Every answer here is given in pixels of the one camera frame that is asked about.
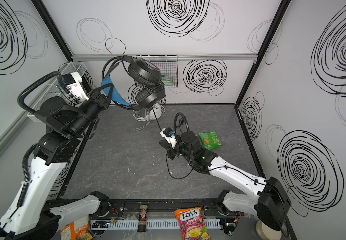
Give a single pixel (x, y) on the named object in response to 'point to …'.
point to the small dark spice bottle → (141, 226)
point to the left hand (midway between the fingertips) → (111, 84)
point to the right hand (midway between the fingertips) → (158, 142)
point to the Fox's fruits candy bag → (191, 225)
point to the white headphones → (147, 114)
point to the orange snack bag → (77, 230)
